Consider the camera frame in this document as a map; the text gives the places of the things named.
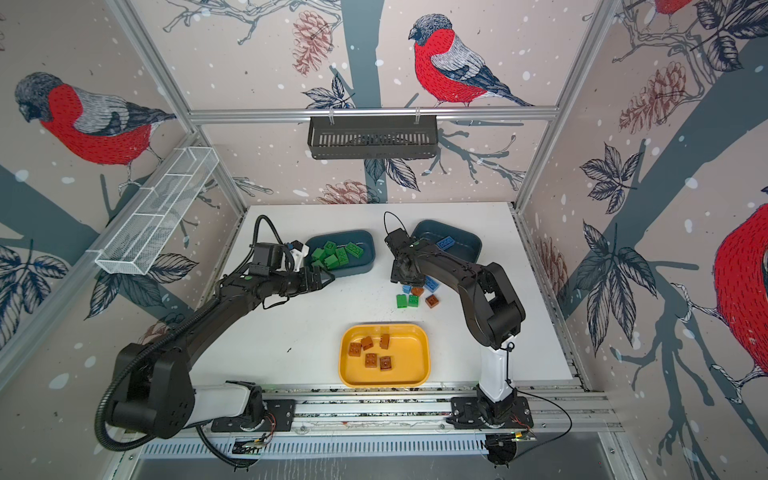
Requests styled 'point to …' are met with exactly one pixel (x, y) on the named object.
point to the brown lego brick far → (432, 301)
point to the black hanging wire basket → (349, 138)
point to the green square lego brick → (401, 301)
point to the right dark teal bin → (467, 245)
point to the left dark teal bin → (361, 264)
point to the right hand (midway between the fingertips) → (401, 281)
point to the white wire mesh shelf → (132, 246)
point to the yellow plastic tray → (384, 355)
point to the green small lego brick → (413, 300)
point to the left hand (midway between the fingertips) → (322, 279)
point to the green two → (341, 255)
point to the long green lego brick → (354, 249)
